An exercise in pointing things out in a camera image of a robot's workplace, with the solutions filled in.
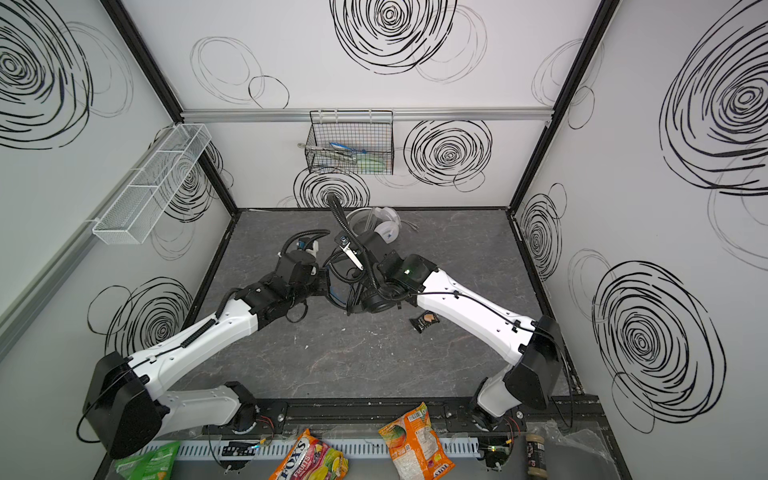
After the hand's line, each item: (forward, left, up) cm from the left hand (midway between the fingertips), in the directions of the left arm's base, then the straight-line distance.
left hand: (333, 272), depth 81 cm
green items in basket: (+29, -3, +16) cm, 33 cm away
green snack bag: (-43, +34, -13) cm, 56 cm away
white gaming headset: (+31, -11, -12) cm, 34 cm away
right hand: (0, -9, +8) cm, 12 cm away
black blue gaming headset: (-8, -8, +4) cm, 12 cm away
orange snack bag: (-38, -23, -13) cm, 46 cm away
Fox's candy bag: (-41, +1, -13) cm, 43 cm away
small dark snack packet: (-5, -27, -16) cm, 32 cm away
